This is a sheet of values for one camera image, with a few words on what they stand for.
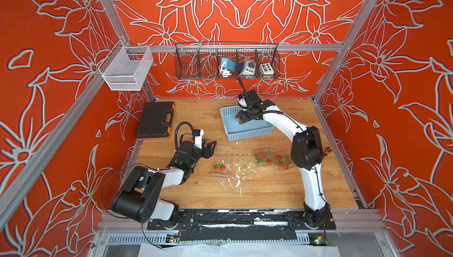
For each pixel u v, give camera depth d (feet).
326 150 3.04
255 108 2.37
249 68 2.98
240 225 2.39
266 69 3.10
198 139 2.55
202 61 3.30
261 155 3.03
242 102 2.84
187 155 2.28
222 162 2.95
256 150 3.03
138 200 1.42
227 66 2.74
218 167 2.87
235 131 3.37
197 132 2.49
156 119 3.46
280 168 2.81
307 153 1.83
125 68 3.05
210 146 2.63
